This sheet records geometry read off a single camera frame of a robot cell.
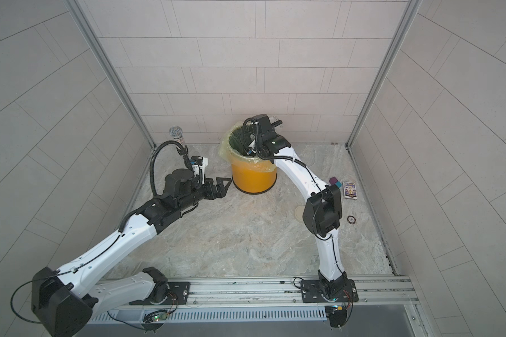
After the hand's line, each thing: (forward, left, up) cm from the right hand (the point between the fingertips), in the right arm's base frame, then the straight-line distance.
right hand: (271, 118), depth 87 cm
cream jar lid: (-29, -10, -29) cm, 42 cm away
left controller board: (-63, +42, -27) cm, 80 cm away
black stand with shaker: (-8, +37, +2) cm, 38 cm away
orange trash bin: (-19, +9, -17) cm, 27 cm away
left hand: (-25, +18, -6) cm, 32 cm away
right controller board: (-65, -16, -30) cm, 73 cm away
